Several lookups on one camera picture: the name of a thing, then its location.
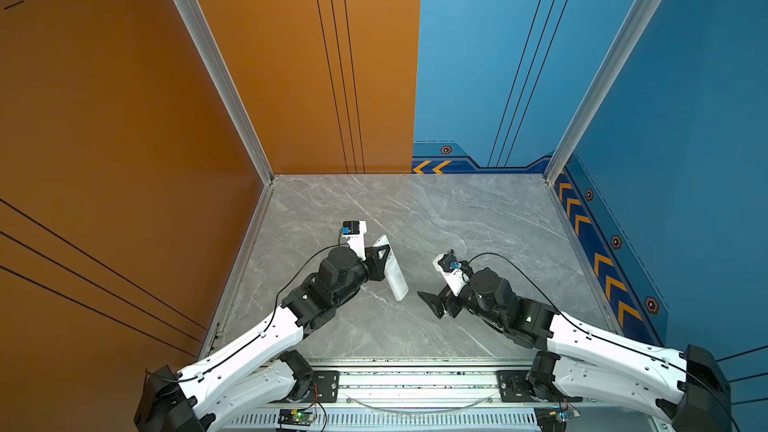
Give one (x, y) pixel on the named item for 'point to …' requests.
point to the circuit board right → (554, 419)
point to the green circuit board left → (295, 417)
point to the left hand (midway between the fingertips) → (389, 246)
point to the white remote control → (393, 274)
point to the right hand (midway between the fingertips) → (430, 280)
